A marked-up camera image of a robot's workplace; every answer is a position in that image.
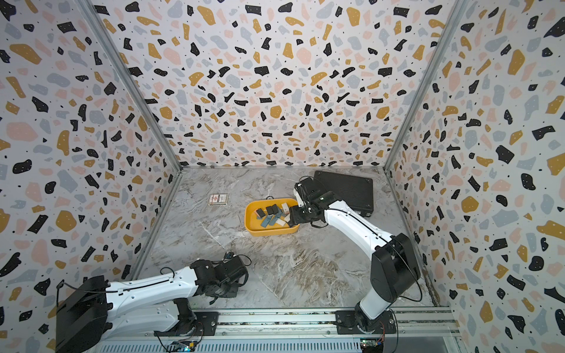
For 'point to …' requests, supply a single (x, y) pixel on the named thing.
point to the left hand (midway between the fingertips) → (237, 291)
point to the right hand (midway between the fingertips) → (297, 215)
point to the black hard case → (357, 193)
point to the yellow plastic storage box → (252, 220)
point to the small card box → (218, 199)
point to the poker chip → (269, 196)
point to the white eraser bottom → (285, 207)
